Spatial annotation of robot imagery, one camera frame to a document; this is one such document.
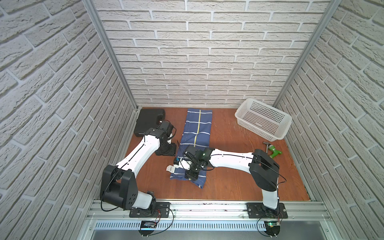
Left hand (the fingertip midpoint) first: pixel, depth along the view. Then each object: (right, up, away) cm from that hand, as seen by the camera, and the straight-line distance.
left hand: (171, 150), depth 84 cm
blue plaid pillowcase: (+15, +9, +20) cm, 26 cm away
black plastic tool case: (-21, +18, +20) cm, 34 cm away
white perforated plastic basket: (+67, +17, +27) cm, 75 cm away
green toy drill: (+66, -4, +11) cm, 67 cm away
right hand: (+10, -13, -2) cm, 17 cm away
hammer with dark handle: (+62, +1, +14) cm, 64 cm away
